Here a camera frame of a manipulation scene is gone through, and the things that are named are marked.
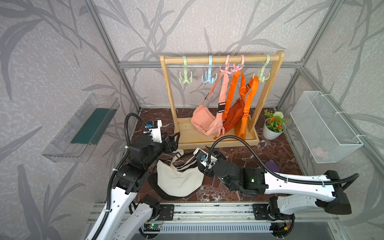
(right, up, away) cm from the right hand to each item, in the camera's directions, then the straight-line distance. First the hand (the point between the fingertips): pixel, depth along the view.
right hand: (202, 151), depth 65 cm
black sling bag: (-28, -20, +18) cm, 38 cm away
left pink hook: (+19, +54, +46) cm, 74 cm away
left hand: (-13, +7, +1) cm, 15 cm away
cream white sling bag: (-14, -20, +16) cm, 29 cm away
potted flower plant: (+44, +11, +26) cm, 52 cm away
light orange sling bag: (+21, +10, +18) cm, 30 cm away
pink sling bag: (+1, +14, +35) cm, 38 cm away
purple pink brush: (+43, -14, +25) cm, 52 cm away
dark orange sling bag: (+21, +17, +35) cm, 44 cm away
